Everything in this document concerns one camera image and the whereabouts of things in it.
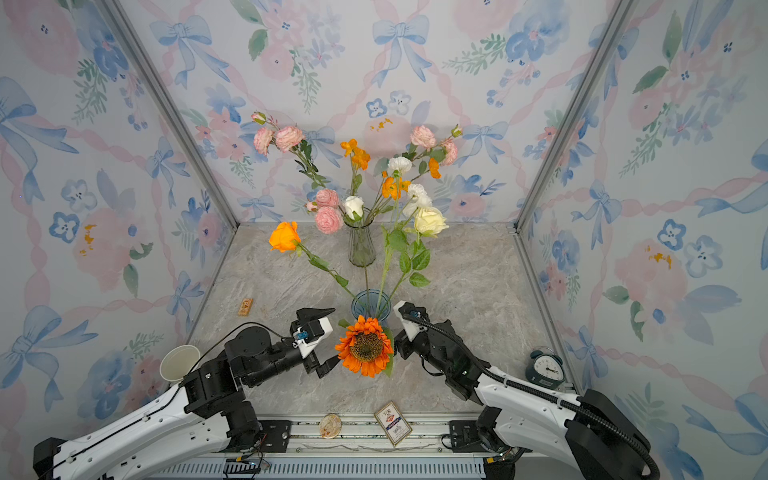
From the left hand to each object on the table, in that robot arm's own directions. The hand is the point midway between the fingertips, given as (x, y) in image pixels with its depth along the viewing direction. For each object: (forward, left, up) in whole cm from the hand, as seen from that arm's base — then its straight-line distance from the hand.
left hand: (341, 326), depth 65 cm
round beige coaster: (-15, +4, -26) cm, 31 cm away
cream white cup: (0, +49, -23) cm, 54 cm away
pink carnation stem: (+26, +5, +7) cm, 28 cm away
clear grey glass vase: (+37, +1, -16) cm, 40 cm away
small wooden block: (+18, +36, -24) cm, 47 cm away
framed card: (-14, -12, -24) cm, 31 cm away
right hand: (+8, -11, -10) cm, 17 cm away
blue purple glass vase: (+10, -6, -8) cm, 14 cm away
